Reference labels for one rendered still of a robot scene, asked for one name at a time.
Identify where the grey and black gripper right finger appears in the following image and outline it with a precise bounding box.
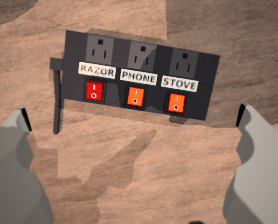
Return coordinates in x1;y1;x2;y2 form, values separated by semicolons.
222;104;278;224

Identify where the black power strip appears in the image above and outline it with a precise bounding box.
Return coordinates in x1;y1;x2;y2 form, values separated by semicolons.
50;30;220;134

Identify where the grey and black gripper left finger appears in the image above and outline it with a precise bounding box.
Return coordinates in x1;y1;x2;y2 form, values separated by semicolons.
0;108;54;224

